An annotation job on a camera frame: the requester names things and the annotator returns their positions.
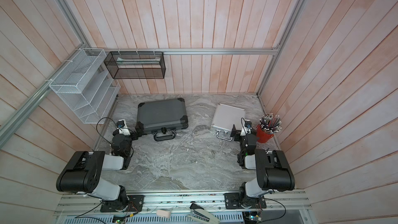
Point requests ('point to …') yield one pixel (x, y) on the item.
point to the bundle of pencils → (270, 123)
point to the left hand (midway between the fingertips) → (131, 125)
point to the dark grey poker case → (161, 118)
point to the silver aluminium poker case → (224, 118)
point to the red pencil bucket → (262, 136)
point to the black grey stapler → (199, 214)
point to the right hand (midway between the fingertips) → (242, 124)
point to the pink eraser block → (163, 213)
